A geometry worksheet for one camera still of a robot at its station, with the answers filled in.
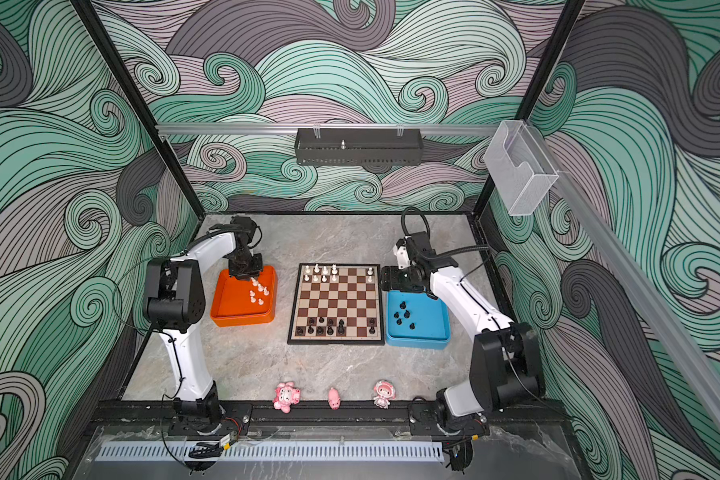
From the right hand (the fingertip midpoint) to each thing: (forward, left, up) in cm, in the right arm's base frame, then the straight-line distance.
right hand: (391, 281), depth 86 cm
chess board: (-3, +17, -10) cm, 19 cm away
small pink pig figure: (-29, +16, -10) cm, 35 cm away
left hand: (+7, +45, -7) cm, 46 cm away
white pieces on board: (+9, +18, -9) cm, 22 cm away
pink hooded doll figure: (-28, +3, -8) cm, 29 cm away
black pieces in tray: (-6, -5, -10) cm, 13 cm away
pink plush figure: (-29, +28, -8) cm, 41 cm away
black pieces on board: (-12, +27, -9) cm, 31 cm away
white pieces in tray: (+3, +42, -9) cm, 43 cm away
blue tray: (-7, -8, -11) cm, 15 cm away
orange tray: (-4, +47, -6) cm, 47 cm away
